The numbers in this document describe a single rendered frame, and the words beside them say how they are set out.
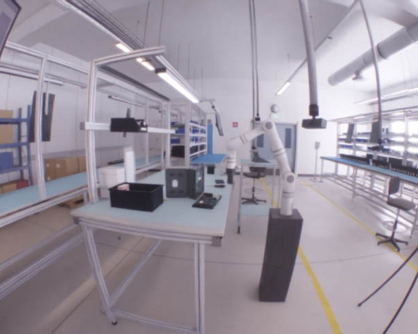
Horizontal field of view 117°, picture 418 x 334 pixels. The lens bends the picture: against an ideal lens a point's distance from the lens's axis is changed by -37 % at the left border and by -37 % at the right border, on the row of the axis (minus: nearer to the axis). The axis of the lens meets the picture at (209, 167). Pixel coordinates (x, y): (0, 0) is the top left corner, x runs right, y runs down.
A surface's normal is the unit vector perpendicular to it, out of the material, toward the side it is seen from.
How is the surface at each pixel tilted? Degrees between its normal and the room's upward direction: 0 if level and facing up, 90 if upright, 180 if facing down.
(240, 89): 90
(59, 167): 90
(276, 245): 90
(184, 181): 90
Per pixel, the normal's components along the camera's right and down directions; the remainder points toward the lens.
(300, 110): -0.14, 0.14
